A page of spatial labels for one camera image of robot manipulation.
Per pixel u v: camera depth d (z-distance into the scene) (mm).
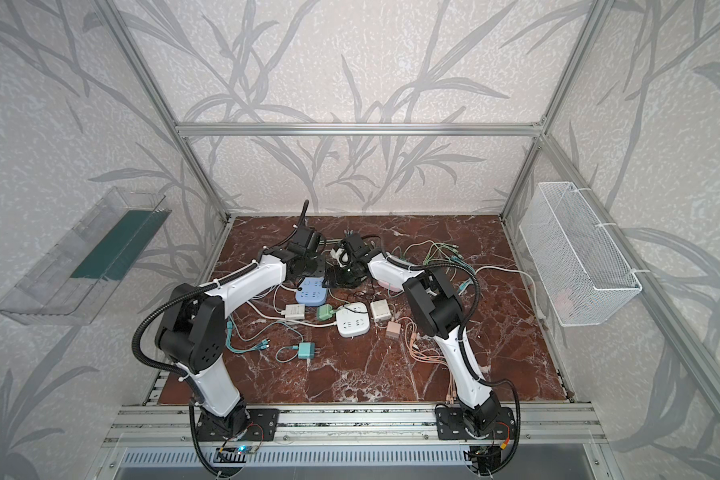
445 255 1019
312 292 945
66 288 634
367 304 913
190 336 475
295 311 912
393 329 890
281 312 913
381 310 912
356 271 770
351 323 887
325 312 904
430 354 846
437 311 577
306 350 829
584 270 610
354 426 753
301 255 697
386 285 987
